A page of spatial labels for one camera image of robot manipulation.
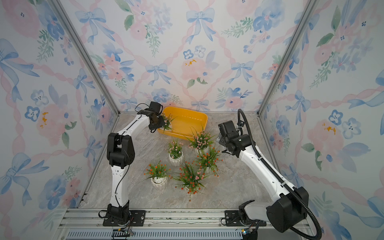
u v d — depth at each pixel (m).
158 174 0.74
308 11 0.70
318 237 0.37
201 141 0.85
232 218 0.75
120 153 0.59
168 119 0.98
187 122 1.04
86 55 0.86
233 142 0.54
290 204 0.39
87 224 0.73
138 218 0.74
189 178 0.72
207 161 0.80
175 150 0.82
